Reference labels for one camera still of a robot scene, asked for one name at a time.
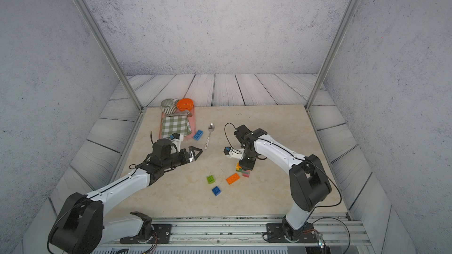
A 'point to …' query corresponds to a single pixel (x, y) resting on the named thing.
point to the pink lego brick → (245, 174)
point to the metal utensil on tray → (183, 113)
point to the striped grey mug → (169, 106)
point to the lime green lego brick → (210, 179)
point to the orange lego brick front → (238, 167)
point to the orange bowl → (185, 104)
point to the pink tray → (192, 123)
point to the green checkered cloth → (175, 124)
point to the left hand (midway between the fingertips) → (199, 153)
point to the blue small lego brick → (216, 190)
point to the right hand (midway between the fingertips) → (247, 163)
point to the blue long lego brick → (198, 134)
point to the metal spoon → (210, 128)
